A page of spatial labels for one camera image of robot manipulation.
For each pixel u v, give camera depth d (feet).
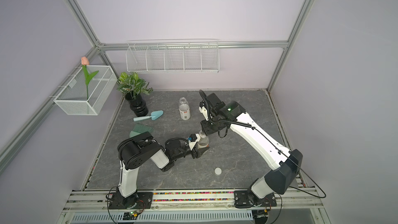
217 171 2.71
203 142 2.63
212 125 2.00
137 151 1.72
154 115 3.47
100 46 3.08
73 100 2.16
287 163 1.32
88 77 2.63
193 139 2.44
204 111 2.22
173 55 3.25
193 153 2.59
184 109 3.30
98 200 2.48
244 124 1.48
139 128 3.25
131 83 3.05
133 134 3.20
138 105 3.25
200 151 2.60
